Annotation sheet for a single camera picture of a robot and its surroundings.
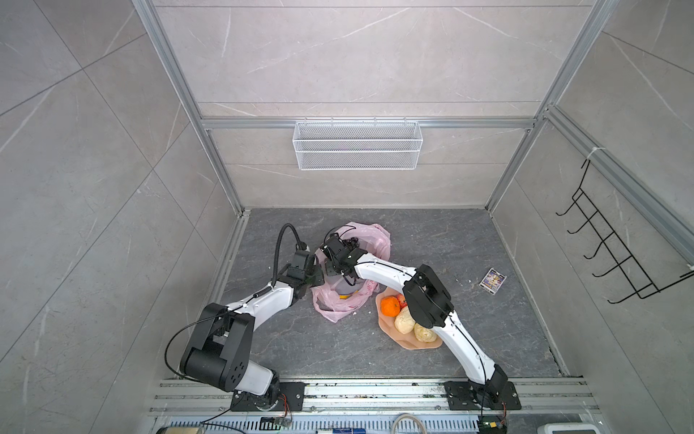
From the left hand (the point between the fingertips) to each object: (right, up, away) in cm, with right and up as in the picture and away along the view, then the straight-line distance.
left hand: (316, 265), depth 93 cm
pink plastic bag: (+9, -10, -5) cm, 15 cm away
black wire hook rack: (+79, +22, -14) cm, 83 cm away
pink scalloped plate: (+24, -17, -9) cm, 31 cm away
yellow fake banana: (+10, -10, -4) cm, 14 cm away
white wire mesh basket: (+14, +45, +8) cm, 48 cm away
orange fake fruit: (+24, -11, -10) cm, 29 cm away
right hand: (+5, 0, +9) cm, 11 cm away
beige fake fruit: (+34, -18, -17) cm, 42 cm away
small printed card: (+63, -6, +3) cm, 64 cm away
